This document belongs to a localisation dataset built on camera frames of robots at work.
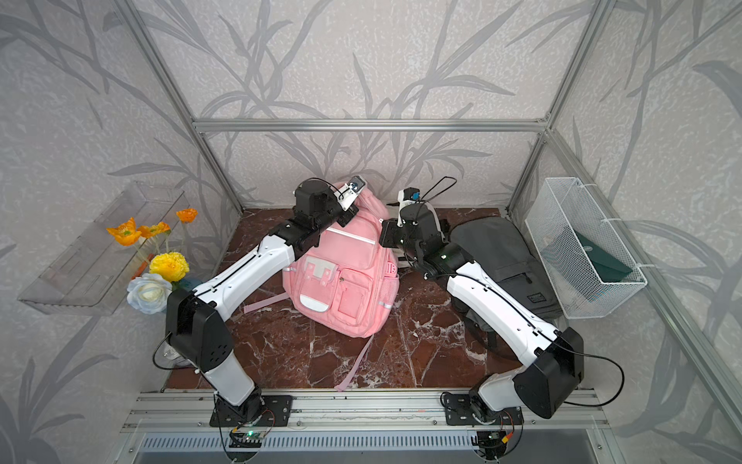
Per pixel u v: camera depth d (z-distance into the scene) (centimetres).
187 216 74
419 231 53
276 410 74
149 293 60
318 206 62
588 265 60
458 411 74
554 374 39
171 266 67
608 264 65
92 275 64
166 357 79
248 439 72
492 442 77
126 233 58
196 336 44
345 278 83
